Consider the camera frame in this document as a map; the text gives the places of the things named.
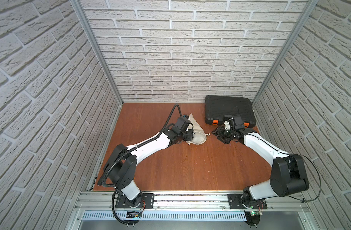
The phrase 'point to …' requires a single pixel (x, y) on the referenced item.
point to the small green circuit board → (134, 214)
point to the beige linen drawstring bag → (199, 135)
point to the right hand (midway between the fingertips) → (215, 133)
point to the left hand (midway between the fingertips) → (195, 132)
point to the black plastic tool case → (216, 107)
